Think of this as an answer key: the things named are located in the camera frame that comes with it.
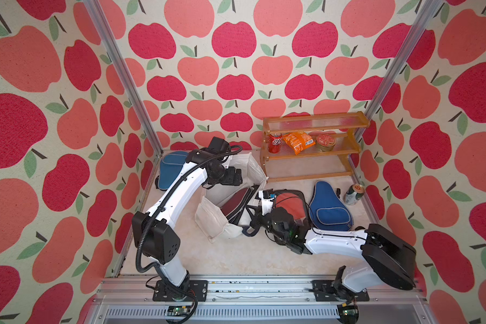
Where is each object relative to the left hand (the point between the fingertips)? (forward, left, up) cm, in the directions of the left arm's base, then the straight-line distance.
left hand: (234, 183), depth 80 cm
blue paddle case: (-3, -43, -18) cm, 47 cm away
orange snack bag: (+27, -31, 0) cm, 41 cm away
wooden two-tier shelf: (+27, -39, -4) cm, 48 cm away
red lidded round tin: (+26, -45, -1) cm, 52 cm away
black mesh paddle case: (+2, -29, -18) cm, 34 cm away
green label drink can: (+2, -54, -11) cm, 55 cm away
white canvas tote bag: (-11, +10, -5) cm, 16 cm away
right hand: (-9, -5, -6) cm, 12 cm away
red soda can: (+22, -19, +2) cm, 29 cm away
